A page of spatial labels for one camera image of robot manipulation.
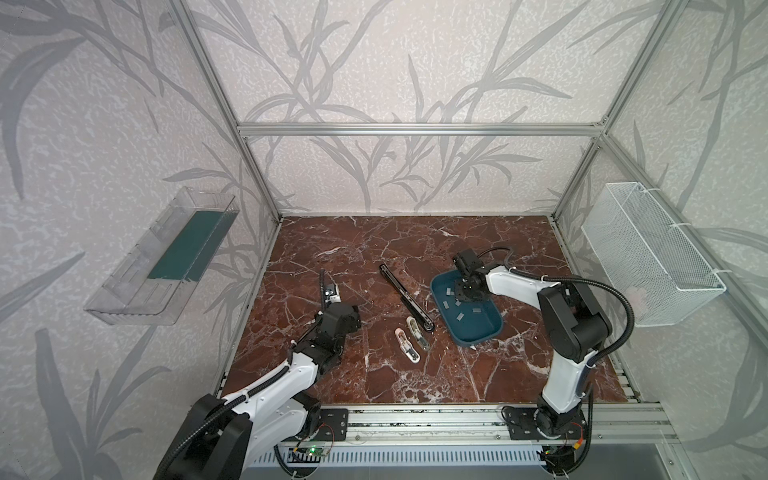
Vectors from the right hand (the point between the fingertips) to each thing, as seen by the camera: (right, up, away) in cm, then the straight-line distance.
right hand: (464, 285), depth 99 cm
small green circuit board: (-43, -35, -28) cm, 62 cm away
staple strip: (-5, -2, -1) cm, 6 cm away
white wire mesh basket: (+32, +13, -35) cm, 49 cm away
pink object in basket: (+37, +1, -27) cm, 46 cm away
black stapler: (-18, -5, -5) cm, 20 cm away
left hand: (-37, -2, -11) cm, 38 cm away
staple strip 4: (+3, -7, -5) cm, 9 cm away
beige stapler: (-16, -12, -12) cm, 24 cm away
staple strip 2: (-7, -6, -3) cm, 9 cm away
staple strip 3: (-3, -9, -7) cm, 12 cm away
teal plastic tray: (0, -10, -7) cm, 13 cm away
